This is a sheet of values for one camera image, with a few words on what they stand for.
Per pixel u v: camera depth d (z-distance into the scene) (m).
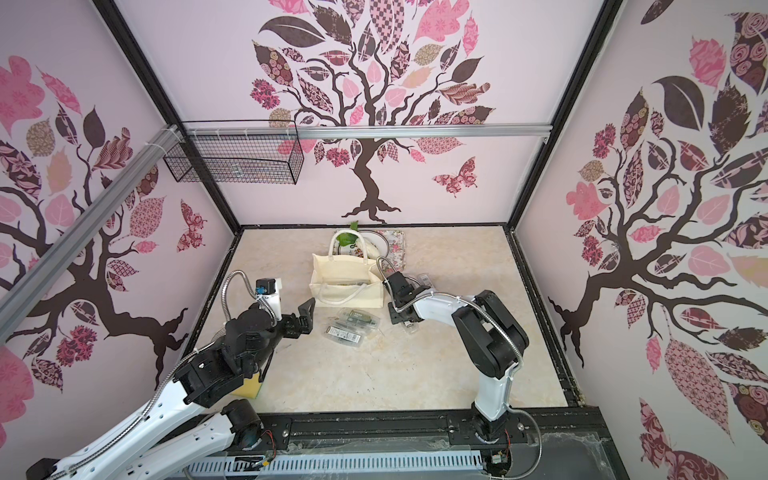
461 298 0.55
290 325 0.62
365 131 0.94
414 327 0.91
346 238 1.13
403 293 0.75
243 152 0.95
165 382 0.47
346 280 1.00
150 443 0.44
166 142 0.83
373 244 1.17
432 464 0.70
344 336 0.89
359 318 0.92
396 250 1.13
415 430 0.75
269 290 0.58
